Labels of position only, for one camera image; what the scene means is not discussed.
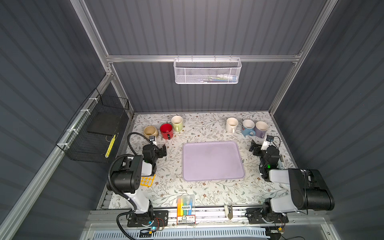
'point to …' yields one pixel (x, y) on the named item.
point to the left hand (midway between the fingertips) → (156, 145)
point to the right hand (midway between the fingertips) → (263, 142)
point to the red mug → (166, 130)
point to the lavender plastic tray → (213, 160)
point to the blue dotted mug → (248, 128)
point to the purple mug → (260, 128)
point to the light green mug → (177, 121)
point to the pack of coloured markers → (186, 213)
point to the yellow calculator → (147, 181)
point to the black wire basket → (89, 136)
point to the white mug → (231, 123)
